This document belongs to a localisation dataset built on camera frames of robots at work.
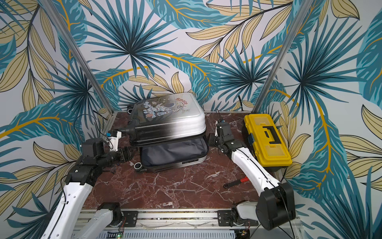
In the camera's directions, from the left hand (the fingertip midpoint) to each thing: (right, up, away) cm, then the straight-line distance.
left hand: (133, 152), depth 72 cm
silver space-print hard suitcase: (+18, +11, -2) cm, 21 cm away
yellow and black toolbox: (+69, +5, +12) cm, 71 cm away
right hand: (+40, +6, +12) cm, 42 cm away
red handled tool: (+59, -18, +14) cm, 63 cm away
